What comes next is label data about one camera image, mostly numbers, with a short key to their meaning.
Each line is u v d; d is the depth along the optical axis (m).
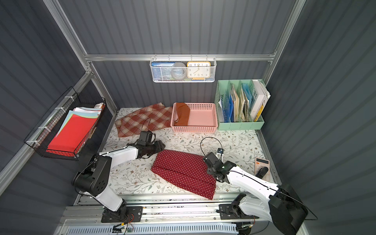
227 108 0.99
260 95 0.94
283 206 0.41
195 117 1.14
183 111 1.11
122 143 1.02
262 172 0.81
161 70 0.92
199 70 0.88
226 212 0.73
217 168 0.65
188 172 0.87
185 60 0.89
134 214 0.74
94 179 0.46
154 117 1.15
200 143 1.02
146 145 0.75
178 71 0.91
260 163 0.89
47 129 0.64
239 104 0.96
